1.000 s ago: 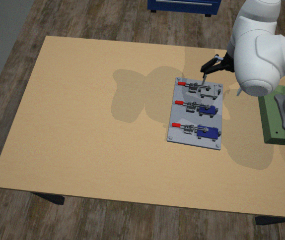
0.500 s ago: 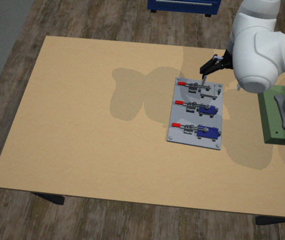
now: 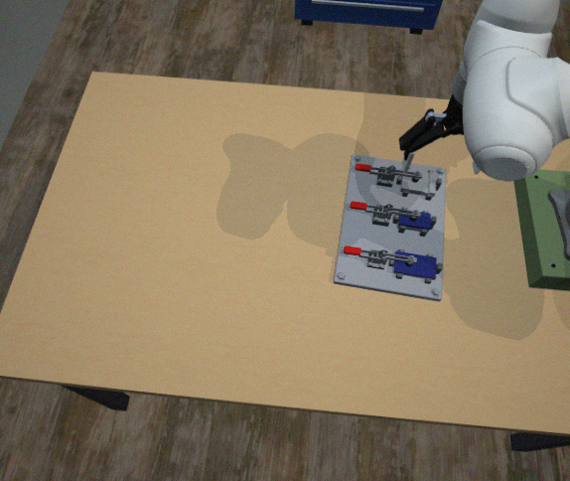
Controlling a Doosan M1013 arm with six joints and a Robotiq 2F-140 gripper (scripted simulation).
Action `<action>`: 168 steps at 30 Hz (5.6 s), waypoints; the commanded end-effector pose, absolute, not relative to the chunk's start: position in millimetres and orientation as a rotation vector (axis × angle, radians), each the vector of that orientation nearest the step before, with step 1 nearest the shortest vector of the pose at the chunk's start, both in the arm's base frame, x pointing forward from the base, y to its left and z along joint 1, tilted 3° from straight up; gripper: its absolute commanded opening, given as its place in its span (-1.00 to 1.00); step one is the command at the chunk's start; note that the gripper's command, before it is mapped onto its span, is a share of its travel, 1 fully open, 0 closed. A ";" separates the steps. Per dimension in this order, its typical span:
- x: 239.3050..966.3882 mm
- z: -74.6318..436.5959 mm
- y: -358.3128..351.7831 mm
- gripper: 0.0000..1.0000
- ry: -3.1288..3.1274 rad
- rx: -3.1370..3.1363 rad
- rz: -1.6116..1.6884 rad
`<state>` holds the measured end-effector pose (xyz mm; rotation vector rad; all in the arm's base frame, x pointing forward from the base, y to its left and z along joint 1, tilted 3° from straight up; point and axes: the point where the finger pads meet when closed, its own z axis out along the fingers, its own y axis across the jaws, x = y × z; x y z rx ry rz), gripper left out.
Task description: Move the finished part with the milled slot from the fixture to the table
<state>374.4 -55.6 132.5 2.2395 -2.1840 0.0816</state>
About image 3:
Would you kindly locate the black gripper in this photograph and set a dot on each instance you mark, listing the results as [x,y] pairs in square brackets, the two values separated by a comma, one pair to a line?
[423,132]

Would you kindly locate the toggle clamp with red handle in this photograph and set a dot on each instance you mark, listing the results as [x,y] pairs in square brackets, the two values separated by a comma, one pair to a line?
[382,214]
[386,175]
[378,258]

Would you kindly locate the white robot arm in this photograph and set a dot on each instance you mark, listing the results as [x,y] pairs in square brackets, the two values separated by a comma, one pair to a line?
[516,103]

